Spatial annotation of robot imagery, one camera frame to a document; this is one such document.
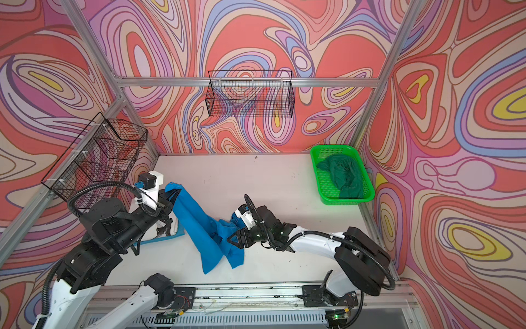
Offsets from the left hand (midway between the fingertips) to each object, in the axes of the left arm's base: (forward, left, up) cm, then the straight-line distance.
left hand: (182, 186), depth 58 cm
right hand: (-5, -13, -30) cm, 33 cm away
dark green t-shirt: (+32, -66, -34) cm, 81 cm away
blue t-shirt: (-6, -4, -21) cm, 22 cm away
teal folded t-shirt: (+2, +13, -37) cm, 39 cm away
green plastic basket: (+26, -57, -39) cm, 74 cm away
